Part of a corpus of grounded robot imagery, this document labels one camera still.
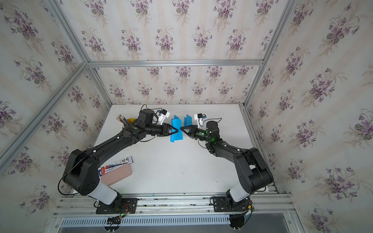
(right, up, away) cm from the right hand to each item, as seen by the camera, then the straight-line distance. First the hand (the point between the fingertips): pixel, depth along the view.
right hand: (182, 130), depth 80 cm
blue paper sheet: (+3, +4, +26) cm, 27 cm away
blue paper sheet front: (-3, +4, -1) cm, 5 cm away
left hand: (-3, -1, -2) cm, 4 cm away
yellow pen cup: (-35, +5, +16) cm, 39 cm away
